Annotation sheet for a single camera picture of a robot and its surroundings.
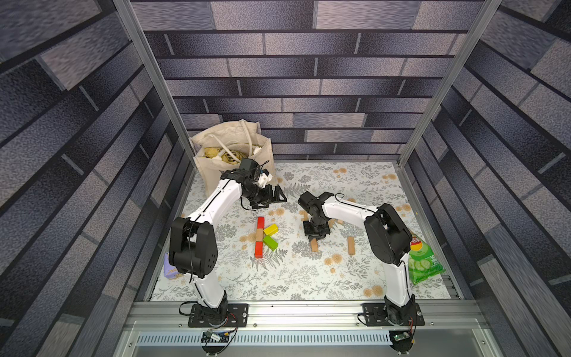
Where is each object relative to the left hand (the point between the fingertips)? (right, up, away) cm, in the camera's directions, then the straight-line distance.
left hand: (278, 200), depth 85 cm
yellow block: (-3, -13, +7) cm, 16 cm away
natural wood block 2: (+15, -19, +5) cm, 25 cm away
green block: (-4, -19, +6) cm, 20 cm away
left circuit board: (-22, -44, -14) cm, 51 cm away
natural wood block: (-8, -15, +6) cm, 18 cm away
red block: (-8, -11, +10) cm, 17 cm away
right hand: (+13, -17, +8) cm, 23 cm away
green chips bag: (+52, -22, -7) cm, 57 cm away
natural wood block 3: (+30, -20, +5) cm, 36 cm away
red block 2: (-8, -20, +2) cm, 22 cm away
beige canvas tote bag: (-25, +21, +5) cm, 33 cm away
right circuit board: (+42, -45, -12) cm, 63 cm away
